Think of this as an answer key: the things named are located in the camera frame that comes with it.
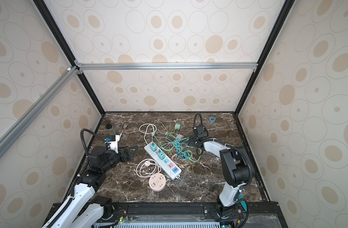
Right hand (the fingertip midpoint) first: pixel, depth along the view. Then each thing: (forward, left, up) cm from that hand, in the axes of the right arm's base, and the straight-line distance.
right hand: (194, 140), depth 98 cm
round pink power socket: (-28, +24, -1) cm, 36 cm away
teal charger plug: (-7, +27, +4) cm, 29 cm away
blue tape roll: (+22, -16, -3) cm, 27 cm away
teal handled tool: (-38, -23, -3) cm, 45 cm away
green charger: (+15, +12, -2) cm, 19 cm away
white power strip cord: (+9, +34, -2) cm, 35 cm away
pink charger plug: (+5, +10, -2) cm, 11 cm away
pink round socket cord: (-18, +31, -4) cm, 36 cm away
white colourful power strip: (-19, +17, -1) cm, 26 cm away
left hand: (-15, +34, +18) cm, 41 cm away
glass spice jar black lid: (+7, +59, +6) cm, 60 cm away
